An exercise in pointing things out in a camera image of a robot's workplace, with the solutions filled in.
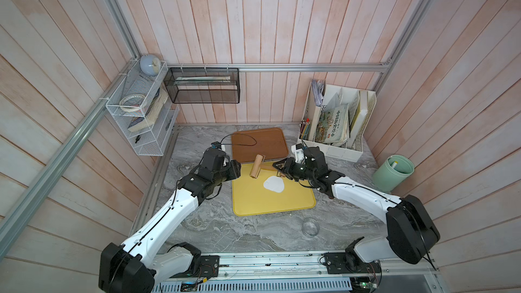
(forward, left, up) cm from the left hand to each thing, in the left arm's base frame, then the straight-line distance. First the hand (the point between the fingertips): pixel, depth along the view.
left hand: (235, 169), depth 80 cm
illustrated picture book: (+27, -46, -2) cm, 53 cm away
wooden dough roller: (+5, -9, -7) cm, 13 cm away
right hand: (+3, -15, -1) cm, 16 cm away
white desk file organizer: (+31, -58, +8) cm, 66 cm away
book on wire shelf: (+17, +33, +14) cm, 40 cm away
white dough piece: (+3, -18, -18) cm, 25 cm away
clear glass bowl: (-17, -31, -19) cm, 40 cm away
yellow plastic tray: (-1, -15, -19) cm, 24 cm away
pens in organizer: (+25, -32, -1) cm, 40 cm away
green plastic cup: (+1, -66, -4) cm, 66 cm away
